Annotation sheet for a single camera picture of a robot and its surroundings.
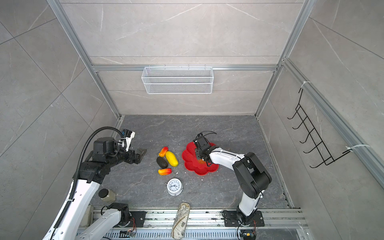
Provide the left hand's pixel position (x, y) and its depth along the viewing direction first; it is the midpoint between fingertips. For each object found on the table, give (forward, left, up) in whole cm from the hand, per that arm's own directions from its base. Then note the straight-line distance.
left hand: (136, 144), depth 73 cm
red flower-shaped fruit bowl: (+1, -27, -24) cm, 36 cm away
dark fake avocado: (+1, -9, -22) cm, 24 cm away
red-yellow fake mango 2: (-5, -11, -23) cm, 26 cm away
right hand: (+9, -34, -21) cm, 41 cm away
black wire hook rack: (-14, -83, +7) cm, 85 cm away
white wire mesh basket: (+49, -19, +5) cm, 53 cm away
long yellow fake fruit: (+2, -15, -21) cm, 25 cm away
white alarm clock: (-14, -17, -22) cm, 32 cm away
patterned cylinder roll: (-31, -21, -21) cm, 43 cm away
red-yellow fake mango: (+8, -9, -22) cm, 25 cm away
